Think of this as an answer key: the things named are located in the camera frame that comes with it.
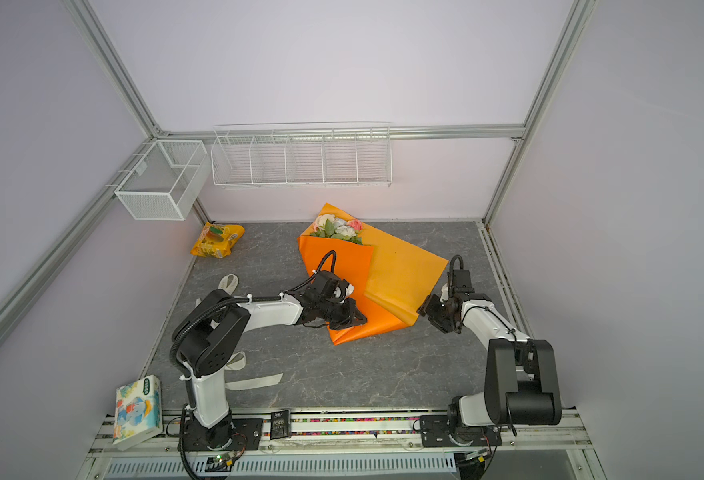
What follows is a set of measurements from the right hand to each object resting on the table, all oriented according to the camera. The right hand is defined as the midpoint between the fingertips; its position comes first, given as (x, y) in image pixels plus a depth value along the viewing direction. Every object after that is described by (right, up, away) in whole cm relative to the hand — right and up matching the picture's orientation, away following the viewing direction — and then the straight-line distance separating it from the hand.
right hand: (426, 316), depth 91 cm
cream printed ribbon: (-66, +8, +11) cm, 68 cm away
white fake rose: (-26, +27, +18) cm, 42 cm away
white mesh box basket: (-83, +42, +4) cm, 94 cm away
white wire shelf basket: (-23, +54, +13) cm, 60 cm away
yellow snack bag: (-73, +24, +18) cm, 79 cm away
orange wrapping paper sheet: (-10, +10, +12) cm, 19 cm away
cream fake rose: (-35, +32, +21) cm, 52 cm away
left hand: (-18, -2, -3) cm, 18 cm away
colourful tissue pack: (-74, -20, -18) cm, 79 cm away
